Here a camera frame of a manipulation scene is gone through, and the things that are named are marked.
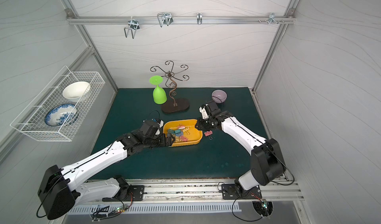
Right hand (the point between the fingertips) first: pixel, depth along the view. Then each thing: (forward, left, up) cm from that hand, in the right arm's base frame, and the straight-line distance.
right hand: (196, 125), depth 85 cm
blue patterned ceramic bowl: (-10, +60, +22) cm, 64 cm away
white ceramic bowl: (+5, +62, +22) cm, 66 cm away
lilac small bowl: (+33, -18, -8) cm, 39 cm away
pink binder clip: (+1, -8, -11) cm, 14 cm away
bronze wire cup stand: (+23, +14, -10) cm, 28 cm away
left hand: (-10, +14, +1) cm, 17 cm away
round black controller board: (-36, -35, -15) cm, 52 cm away
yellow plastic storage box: (+2, +8, -12) cm, 14 cm away
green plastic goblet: (+14, +23, +10) cm, 29 cm away
